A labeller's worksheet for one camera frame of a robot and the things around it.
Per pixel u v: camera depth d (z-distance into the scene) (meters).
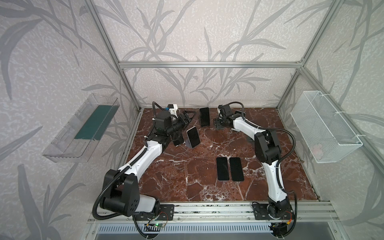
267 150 0.58
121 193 0.41
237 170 0.87
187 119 0.70
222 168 0.88
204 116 1.05
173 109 0.75
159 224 0.71
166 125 0.65
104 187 0.42
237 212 0.75
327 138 0.62
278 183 0.62
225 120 0.80
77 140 0.64
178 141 0.97
